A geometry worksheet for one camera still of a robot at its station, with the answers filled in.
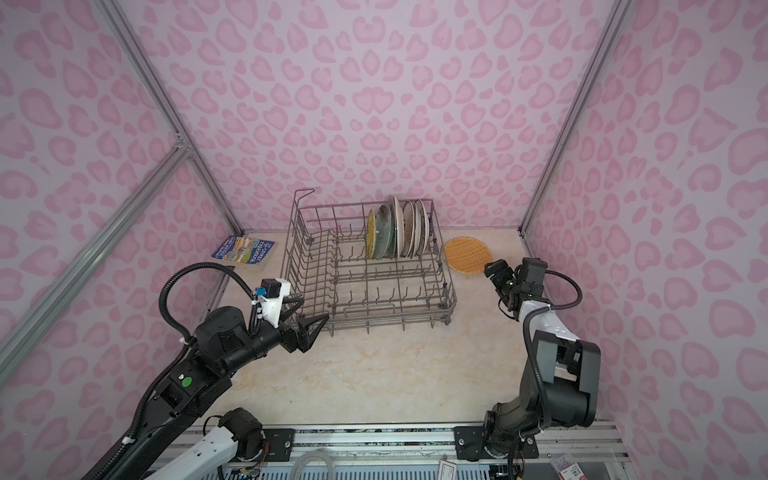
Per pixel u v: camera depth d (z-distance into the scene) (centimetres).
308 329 58
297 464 68
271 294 55
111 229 68
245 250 111
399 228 93
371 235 110
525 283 70
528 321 50
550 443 74
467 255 111
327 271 100
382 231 100
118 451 42
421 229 95
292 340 59
